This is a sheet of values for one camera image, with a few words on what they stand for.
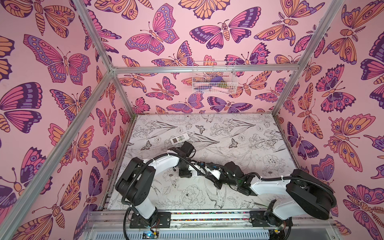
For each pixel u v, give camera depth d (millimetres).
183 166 756
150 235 723
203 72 973
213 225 730
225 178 716
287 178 493
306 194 436
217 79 947
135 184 454
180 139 1040
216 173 726
